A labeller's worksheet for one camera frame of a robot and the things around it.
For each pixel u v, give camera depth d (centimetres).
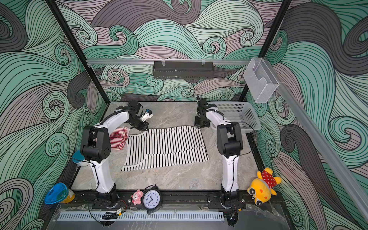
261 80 78
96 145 52
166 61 93
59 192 68
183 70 95
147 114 88
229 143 56
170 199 74
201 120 86
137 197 71
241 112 110
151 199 71
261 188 70
